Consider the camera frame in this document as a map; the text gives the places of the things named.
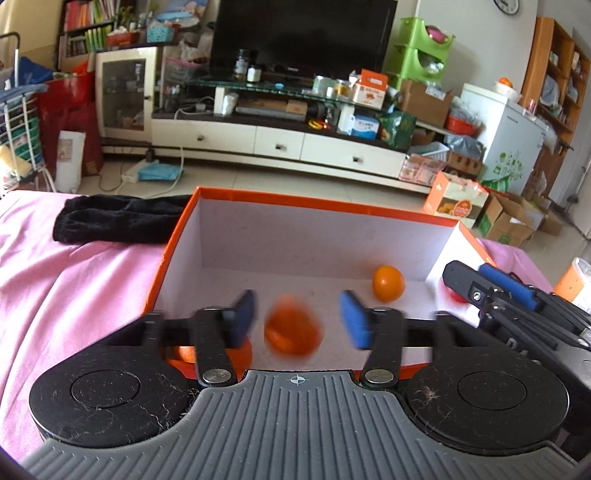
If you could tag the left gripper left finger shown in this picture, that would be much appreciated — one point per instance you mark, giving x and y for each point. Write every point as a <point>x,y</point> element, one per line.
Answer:
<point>215,330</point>

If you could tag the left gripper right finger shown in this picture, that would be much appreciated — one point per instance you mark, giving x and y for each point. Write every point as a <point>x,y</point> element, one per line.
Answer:
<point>380,332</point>

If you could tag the orange mandarin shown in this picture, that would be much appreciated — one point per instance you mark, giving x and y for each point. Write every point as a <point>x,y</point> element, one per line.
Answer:
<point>292,328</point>
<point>388,284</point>

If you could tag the red cherry tomato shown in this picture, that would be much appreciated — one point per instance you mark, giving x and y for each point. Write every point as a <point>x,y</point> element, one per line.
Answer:
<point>455,297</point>

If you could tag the orange white canister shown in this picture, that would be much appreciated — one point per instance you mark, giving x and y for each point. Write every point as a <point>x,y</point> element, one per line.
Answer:
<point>575,284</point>

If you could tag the orange cardboard box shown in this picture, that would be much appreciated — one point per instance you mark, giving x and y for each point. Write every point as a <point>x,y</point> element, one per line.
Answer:
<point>229,241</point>

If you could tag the open cardboard box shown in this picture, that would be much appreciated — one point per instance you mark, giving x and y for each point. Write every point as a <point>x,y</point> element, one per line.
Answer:
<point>509,219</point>

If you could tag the orange white gift box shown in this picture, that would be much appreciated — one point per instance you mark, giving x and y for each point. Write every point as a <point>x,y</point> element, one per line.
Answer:
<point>456,198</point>

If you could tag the white small refrigerator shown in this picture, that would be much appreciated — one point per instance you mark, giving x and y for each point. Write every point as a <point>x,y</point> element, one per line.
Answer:
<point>513,139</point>

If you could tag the white tv stand cabinet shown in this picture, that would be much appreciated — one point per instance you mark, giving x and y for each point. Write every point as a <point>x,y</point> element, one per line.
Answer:
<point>125,89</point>

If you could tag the brown wooden shelf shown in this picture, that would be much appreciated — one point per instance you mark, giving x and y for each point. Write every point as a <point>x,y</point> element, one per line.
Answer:
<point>555,85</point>

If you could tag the green stacked storage bins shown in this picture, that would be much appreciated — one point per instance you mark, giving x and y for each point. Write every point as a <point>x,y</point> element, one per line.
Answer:
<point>420,53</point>

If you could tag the red gift bag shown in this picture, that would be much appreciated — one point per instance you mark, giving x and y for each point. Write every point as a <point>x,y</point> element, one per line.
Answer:
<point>69,104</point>

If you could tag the black flat screen television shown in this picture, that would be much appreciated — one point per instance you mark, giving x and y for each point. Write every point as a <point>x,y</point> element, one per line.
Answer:
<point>302,39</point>

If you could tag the black bookshelf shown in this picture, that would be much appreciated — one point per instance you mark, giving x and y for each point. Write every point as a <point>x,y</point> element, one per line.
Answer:
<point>83,27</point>

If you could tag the white wire cart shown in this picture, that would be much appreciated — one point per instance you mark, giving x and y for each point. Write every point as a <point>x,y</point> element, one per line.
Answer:
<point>22,160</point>

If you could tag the wall clock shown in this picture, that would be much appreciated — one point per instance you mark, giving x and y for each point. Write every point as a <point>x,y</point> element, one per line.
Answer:
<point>508,7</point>

